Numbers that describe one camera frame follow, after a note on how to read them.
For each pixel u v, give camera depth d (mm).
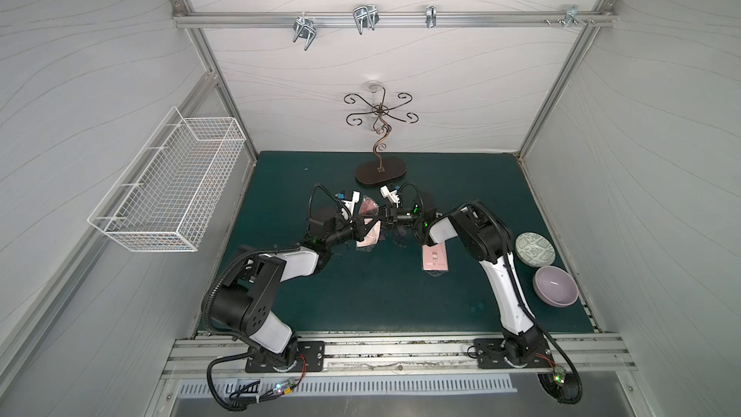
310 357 738
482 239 613
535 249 929
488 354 733
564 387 715
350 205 793
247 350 605
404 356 748
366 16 765
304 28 757
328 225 711
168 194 690
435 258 912
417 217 861
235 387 704
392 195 929
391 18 785
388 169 1141
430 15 784
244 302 444
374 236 866
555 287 842
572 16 764
